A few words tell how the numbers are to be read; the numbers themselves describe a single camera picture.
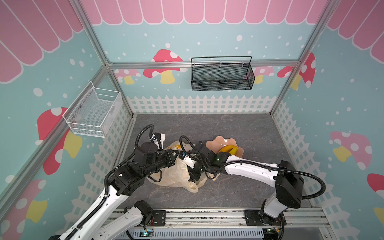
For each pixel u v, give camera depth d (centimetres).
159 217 75
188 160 68
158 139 57
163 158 58
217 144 99
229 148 96
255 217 74
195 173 68
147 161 48
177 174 63
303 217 76
